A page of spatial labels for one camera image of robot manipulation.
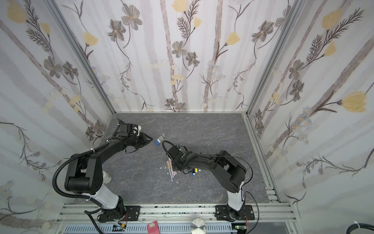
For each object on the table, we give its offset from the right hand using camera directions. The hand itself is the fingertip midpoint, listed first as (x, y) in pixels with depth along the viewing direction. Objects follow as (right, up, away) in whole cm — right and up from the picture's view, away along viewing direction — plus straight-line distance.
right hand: (173, 161), depth 90 cm
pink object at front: (-7, -28, -20) cm, 35 cm away
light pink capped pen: (-2, -1, +3) cm, 3 cm away
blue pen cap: (-12, +10, +11) cm, 19 cm away
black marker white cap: (+13, -7, -2) cm, 15 cm away
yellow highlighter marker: (+14, -5, -2) cm, 15 cm away
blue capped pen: (+12, -7, -2) cm, 14 cm away
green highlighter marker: (+16, -5, -2) cm, 17 cm away
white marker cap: (-11, +11, +11) cm, 20 cm away
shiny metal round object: (+14, -19, -32) cm, 40 cm away
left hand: (-15, +17, +2) cm, 23 cm away
